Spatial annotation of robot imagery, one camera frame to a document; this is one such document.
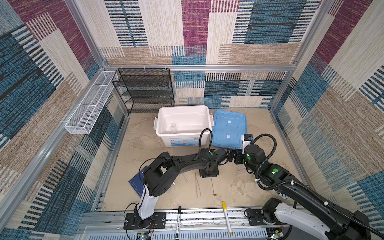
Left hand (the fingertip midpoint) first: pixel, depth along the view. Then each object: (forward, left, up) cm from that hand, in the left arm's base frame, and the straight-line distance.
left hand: (213, 174), depth 87 cm
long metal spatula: (-11, +1, -1) cm, 11 cm away
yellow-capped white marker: (-17, -4, -1) cm, 18 cm away
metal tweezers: (-6, +9, -2) cm, 11 cm away
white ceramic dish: (+31, +19, 0) cm, 37 cm away
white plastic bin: (+37, +20, -1) cm, 42 cm away
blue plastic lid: (+33, -14, -1) cm, 36 cm away
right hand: (+6, -10, +16) cm, 19 cm away
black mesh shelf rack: (+55, +46, +17) cm, 74 cm away
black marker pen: (-23, +19, 0) cm, 30 cm away
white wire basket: (+27, +77, +18) cm, 83 cm away
